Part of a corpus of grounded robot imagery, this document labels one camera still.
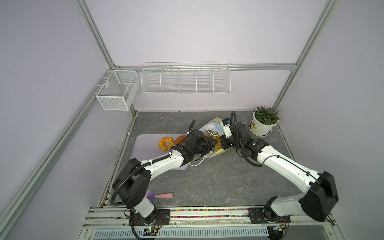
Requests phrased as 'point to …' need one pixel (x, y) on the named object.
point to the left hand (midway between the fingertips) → (219, 144)
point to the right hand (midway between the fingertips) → (221, 137)
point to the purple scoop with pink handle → (150, 194)
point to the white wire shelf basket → (186, 78)
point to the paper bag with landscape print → (215, 129)
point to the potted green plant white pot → (263, 120)
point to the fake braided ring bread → (162, 143)
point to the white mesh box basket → (117, 93)
